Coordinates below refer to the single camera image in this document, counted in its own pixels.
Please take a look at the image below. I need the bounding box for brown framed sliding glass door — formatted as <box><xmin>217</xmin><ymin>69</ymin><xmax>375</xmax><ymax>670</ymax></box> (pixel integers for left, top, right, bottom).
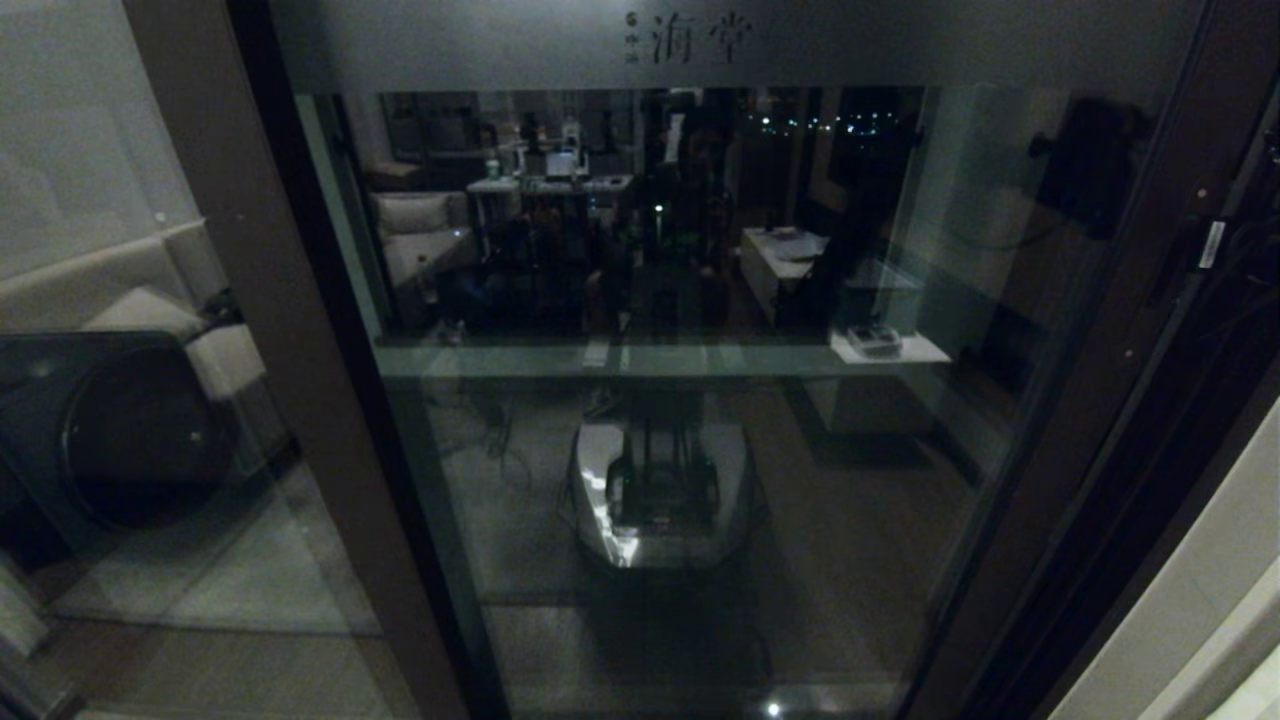
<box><xmin>270</xmin><ymin>0</ymin><xmax>1280</xmax><ymax>720</ymax></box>

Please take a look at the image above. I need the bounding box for brown framed fixed glass panel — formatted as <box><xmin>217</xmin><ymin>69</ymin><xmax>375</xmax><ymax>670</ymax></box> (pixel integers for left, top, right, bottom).
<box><xmin>0</xmin><ymin>0</ymin><xmax>471</xmax><ymax>720</ymax></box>

